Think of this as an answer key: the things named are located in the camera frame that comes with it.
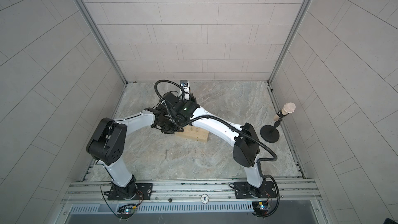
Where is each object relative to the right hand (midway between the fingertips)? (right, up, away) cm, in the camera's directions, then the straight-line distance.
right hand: (188, 96), depth 81 cm
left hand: (-4, -20, +10) cm, 23 cm away
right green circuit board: (+34, -49, -13) cm, 61 cm away
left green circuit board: (-23, -48, -17) cm, 56 cm away
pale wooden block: (+3, -21, +6) cm, 22 cm away
